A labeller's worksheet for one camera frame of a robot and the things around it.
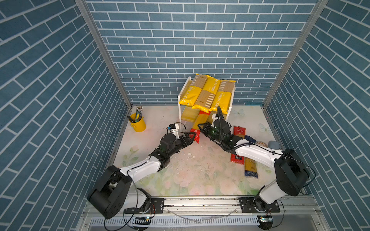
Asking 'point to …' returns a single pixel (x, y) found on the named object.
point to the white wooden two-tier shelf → (189, 113)
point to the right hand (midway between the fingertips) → (198, 124)
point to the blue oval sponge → (273, 144)
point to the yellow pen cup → (139, 126)
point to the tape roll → (261, 143)
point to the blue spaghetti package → (250, 167)
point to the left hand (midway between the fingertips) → (196, 137)
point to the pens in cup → (138, 114)
